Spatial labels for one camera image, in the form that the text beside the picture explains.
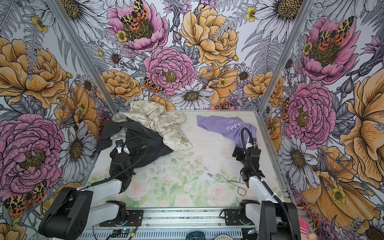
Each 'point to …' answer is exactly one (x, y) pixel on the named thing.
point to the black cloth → (142, 143)
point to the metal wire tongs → (241, 191)
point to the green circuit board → (125, 231)
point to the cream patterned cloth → (167, 123)
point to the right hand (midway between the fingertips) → (243, 151)
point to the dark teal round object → (196, 235)
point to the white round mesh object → (223, 237)
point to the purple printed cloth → (231, 126)
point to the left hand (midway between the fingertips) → (126, 148)
